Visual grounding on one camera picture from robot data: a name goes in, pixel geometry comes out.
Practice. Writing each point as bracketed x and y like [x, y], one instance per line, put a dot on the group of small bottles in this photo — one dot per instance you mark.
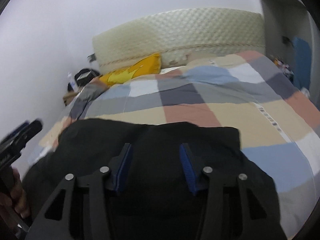
[282, 67]

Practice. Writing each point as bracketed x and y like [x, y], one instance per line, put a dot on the cream quilted headboard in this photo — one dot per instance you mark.
[187, 30]

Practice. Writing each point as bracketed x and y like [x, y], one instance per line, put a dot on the floral pillow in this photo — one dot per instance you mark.
[175, 60]

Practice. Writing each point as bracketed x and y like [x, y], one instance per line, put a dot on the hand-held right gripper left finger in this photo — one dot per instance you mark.
[122, 170]

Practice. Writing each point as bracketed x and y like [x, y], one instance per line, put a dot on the black wall switch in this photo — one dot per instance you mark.
[286, 40]

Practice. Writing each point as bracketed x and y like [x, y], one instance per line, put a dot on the grey striped pillow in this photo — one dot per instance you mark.
[87, 95]

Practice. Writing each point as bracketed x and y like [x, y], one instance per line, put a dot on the white plastic bottle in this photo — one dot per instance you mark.
[71, 86]

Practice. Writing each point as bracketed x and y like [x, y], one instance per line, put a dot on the black bag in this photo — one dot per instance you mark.
[85, 76]

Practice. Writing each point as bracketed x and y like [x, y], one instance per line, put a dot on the yellow pillow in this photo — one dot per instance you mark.
[132, 72]

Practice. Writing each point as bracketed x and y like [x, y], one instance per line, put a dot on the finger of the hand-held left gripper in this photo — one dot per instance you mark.
[33, 128]

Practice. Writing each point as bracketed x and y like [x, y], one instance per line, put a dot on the checkered patchwork quilt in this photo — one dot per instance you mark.
[225, 115]

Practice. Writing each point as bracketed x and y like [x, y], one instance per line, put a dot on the grey wall socket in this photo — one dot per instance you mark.
[92, 57]

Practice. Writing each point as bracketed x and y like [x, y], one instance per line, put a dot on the person's left hand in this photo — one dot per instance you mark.
[18, 195]

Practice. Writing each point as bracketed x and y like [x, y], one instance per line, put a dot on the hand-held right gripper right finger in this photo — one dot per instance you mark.
[188, 170]

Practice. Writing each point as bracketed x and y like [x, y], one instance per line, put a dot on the wooden nightstand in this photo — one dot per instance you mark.
[68, 100]

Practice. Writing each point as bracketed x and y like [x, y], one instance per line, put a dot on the black puffer jacket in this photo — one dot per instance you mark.
[160, 187]

